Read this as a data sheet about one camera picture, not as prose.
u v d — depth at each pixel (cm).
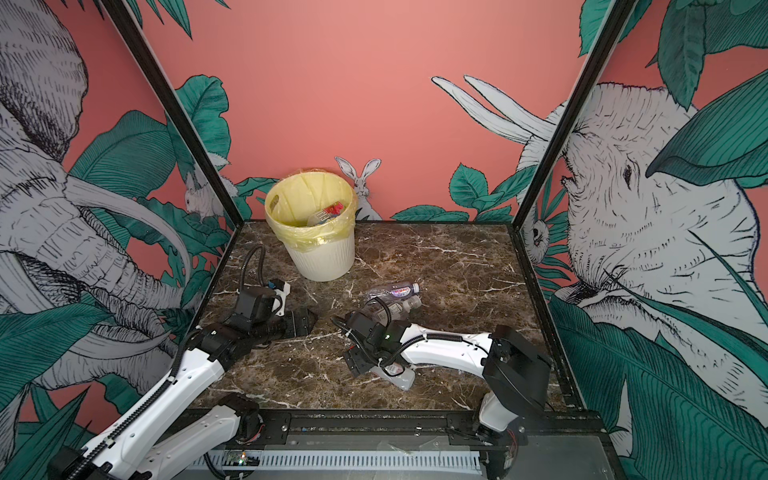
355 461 70
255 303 58
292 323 69
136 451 41
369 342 61
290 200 96
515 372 43
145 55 76
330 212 93
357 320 62
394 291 95
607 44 73
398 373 67
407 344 53
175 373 47
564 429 76
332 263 93
